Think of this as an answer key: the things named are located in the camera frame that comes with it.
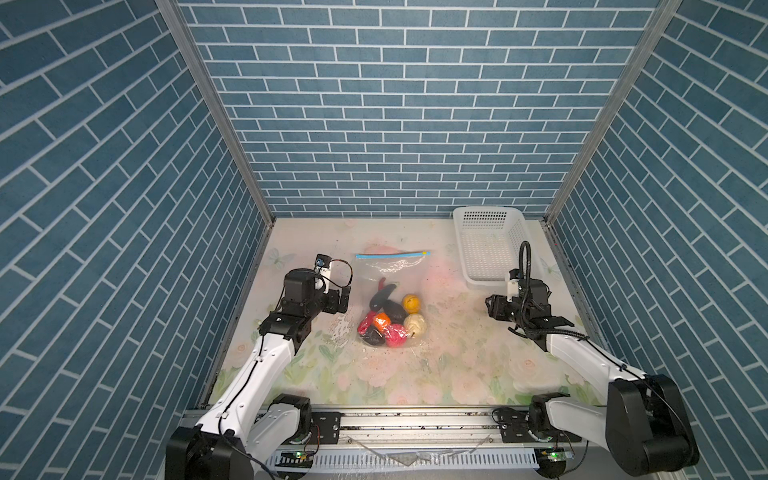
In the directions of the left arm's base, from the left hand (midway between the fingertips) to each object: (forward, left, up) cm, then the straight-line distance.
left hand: (335, 283), depth 83 cm
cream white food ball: (-9, -22, -9) cm, 26 cm away
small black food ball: (-12, -11, -10) cm, 19 cm away
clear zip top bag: (+13, -22, -13) cm, 29 cm away
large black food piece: (-4, -18, -11) cm, 21 cm away
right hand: (0, -47, -8) cm, 48 cm away
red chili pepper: (-8, -9, -9) cm, 14 cm away
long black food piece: (0, -12, -10) cm, 16 cm away
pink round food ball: (-12, -17, -9) cm, 22 cm away
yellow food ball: (-2, -22, -9) cm, 24 cm away
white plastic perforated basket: (+30, -55, -15) cm, 65 cm away
